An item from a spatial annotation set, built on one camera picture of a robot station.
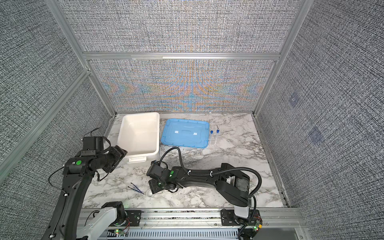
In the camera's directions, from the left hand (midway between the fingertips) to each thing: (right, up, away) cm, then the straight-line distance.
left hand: (124, 154), depth 74 cm
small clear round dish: (+10, -22, +6) cm, 25 cm away
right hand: (+13, -17, +5) cm, 22 cm away
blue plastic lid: (+29, +9, +33) cm, 45 cm away
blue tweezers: (+2, -21, +10) cm, 23 cm away
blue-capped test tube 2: (+45, +11, +16) cm, 49 cm away
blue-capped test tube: (+49, +11, +16) cm, 53 cm away
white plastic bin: (0, +8, +22) cm, 23 cm away
